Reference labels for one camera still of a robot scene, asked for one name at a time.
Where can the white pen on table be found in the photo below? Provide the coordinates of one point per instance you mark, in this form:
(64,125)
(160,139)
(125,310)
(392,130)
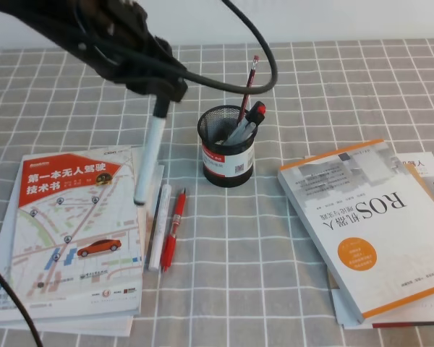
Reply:
(159,233)

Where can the red capped marker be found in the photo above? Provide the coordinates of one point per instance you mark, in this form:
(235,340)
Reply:
(256,114)

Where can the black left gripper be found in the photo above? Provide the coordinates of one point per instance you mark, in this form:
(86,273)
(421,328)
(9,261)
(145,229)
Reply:
(124,24)

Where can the white book under map book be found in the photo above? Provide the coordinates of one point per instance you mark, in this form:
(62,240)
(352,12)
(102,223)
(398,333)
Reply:
(58,321)

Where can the white ROS robotics book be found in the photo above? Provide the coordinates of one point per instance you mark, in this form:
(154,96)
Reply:
(372,223)

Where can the red gel pen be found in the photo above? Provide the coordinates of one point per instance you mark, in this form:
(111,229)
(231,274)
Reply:
(170,245)

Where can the orange car map book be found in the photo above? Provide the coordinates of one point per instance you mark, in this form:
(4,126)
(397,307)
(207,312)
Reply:
(79,231)

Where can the black mesh pen holder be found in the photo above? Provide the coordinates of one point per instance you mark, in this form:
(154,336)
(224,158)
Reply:
(223,165)

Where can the grey checked tablecloth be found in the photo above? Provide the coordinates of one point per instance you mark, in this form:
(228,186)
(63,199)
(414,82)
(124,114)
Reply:
(245,272)

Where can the white marker with black cap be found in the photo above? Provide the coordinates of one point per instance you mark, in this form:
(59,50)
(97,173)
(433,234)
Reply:
(149,158)

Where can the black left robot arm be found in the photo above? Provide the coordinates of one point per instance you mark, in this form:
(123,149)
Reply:
(69,24)

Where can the grey pen in holder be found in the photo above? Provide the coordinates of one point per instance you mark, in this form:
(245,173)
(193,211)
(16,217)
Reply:
(241,133)

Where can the red pencil with eraser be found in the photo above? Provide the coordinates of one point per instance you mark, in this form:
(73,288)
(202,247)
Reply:
(242,110)

